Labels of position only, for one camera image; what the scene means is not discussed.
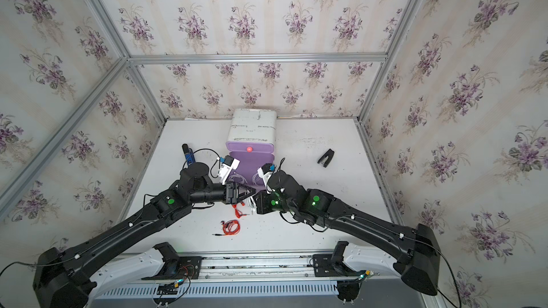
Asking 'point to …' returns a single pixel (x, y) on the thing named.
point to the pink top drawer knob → (249, 149)
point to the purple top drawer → (241, 146)
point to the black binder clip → (330, 153)
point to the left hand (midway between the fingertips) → (254, 195)
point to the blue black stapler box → (188, 152)
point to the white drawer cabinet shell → (248, 125)
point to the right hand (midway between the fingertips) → (252, 201)
